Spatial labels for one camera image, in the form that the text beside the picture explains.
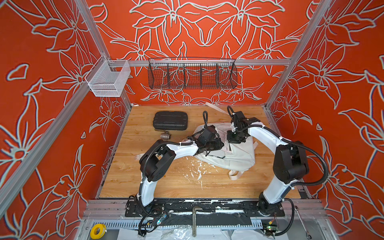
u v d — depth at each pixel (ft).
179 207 2.44
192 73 3.20
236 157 2.92
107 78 3.05
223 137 2.92
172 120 3.40
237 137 2.55
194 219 2.29
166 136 3.19
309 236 2.16
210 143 2.49
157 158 1.78
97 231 2.21
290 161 1.54
